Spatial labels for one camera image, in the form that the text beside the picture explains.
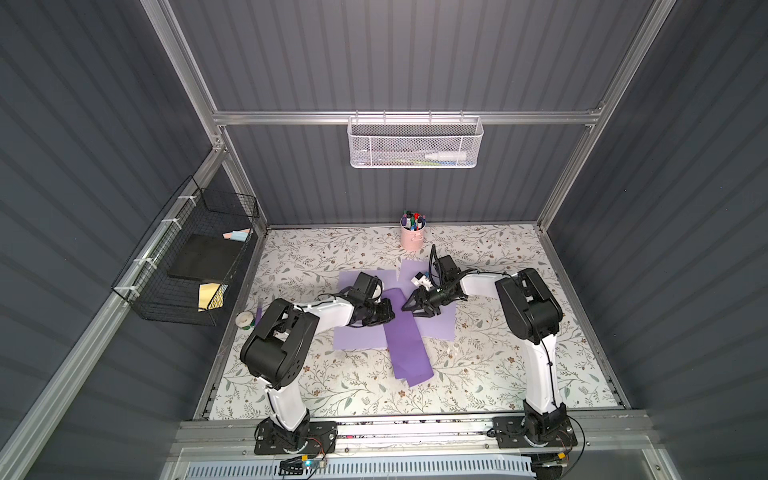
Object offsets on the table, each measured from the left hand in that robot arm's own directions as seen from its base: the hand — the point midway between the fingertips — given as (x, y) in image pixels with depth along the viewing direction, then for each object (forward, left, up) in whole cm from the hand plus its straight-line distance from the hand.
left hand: (399, 318), depth 92 cm
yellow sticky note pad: (-11, +40, +31) cm, 52 cm away
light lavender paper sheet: (-2, -13, -3) cm, 14 cm away
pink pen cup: (+31, -5, +9) cm, 32 cm away
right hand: (+1, -2, -1) cm, 3 cm away
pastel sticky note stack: (+14, +45, +23) cm, 53 cm away
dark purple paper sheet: (-11, -3, -2) cm, 11 cm away
